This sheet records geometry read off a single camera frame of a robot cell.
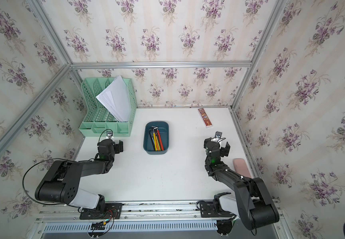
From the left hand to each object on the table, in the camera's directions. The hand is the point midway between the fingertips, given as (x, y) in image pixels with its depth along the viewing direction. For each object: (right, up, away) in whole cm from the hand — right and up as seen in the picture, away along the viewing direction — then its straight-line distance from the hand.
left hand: (113, 141), depth 93 cm
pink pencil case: (+79, -15, -6) cm, 81 cm away
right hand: (+67, +1, -6) cm, 67 cm away
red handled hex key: (+30, 0, +5) cm, 30 cm away
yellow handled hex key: (+26, +1, +7) cm, 27 cm away
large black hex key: (+22, +5, +11) cm, 25 cm away
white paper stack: (+1, +28, +3) cm, 28 cm away
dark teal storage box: (+27, +2, +8) cm, 28 cm away
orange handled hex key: (+27, -1, +5) cm, 28 cm away
